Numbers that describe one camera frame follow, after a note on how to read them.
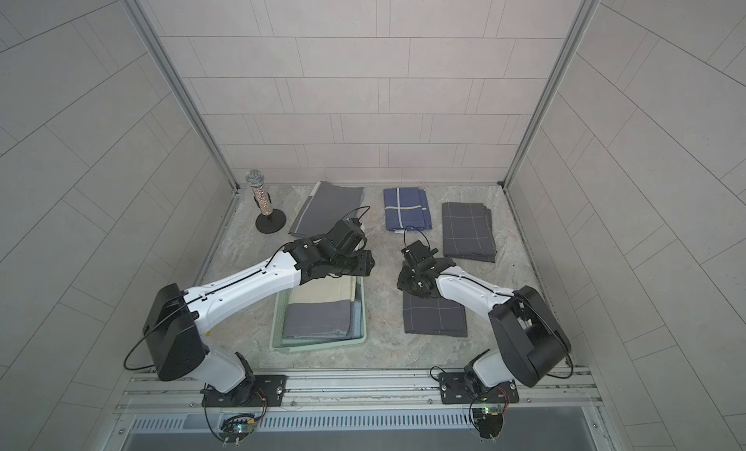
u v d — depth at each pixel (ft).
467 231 3.37
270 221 3.42
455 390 2.33
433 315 2.70
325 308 2.75
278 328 2.50
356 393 2.36
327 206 3.69
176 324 1.32
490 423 2.28
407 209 3.57
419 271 2.23
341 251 1.96
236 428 2.13
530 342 1.39
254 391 2.26
